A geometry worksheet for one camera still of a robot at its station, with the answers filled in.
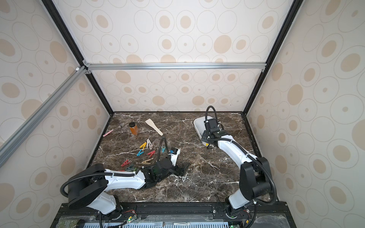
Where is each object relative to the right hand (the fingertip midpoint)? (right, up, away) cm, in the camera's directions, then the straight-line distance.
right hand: (212, 137), depth 90 cm
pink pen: (-77, +1, +15) cm, 78 cm away
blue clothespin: (-48, -11, +5) cm, 49 cm away
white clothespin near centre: (-18, -24, -5) cm, 31 cm away
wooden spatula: (-45, +10, +23) cm, 52 cm away
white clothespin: (-43, -6, +9) cm, 44 cm away
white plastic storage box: (-6, +7, +18) cm, 20 cm away
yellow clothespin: (-47, -7, +9) cm, 48 cm away
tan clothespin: (-43, -16, +1) cm, 46 cm away
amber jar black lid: (-54, +6, +10) cm, 55 cm away
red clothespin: (-40, -11, +4) cm, 42 cm away
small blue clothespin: (-32, -9, +7) cm, 34 cm away
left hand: (-15, -13, -10) cm, 23 cm away
